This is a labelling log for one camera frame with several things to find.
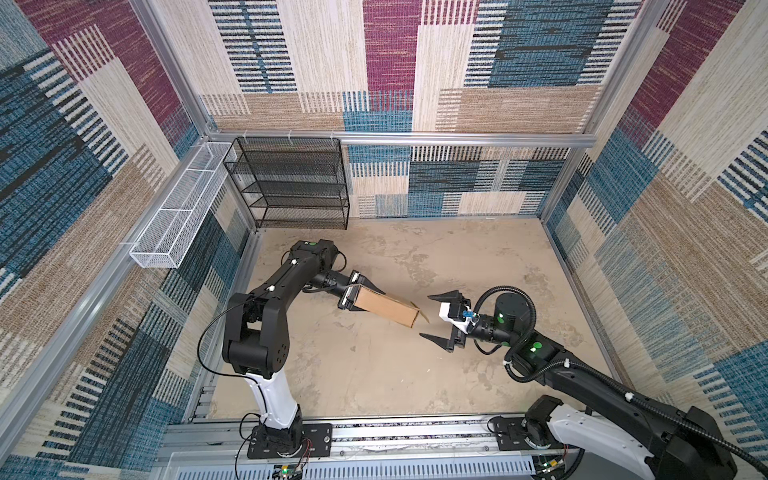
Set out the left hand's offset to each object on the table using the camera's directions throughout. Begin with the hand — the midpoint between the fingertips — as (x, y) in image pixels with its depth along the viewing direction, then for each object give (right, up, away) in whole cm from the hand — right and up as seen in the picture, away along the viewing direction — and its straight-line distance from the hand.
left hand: (382, 295), depth 77 cm
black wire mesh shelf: (-34, +36, +35) cm, 61 cm away
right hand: (+11, -4, -5) cm, 13 cm away
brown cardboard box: (+1, -2, -6) cm, 7 cm away
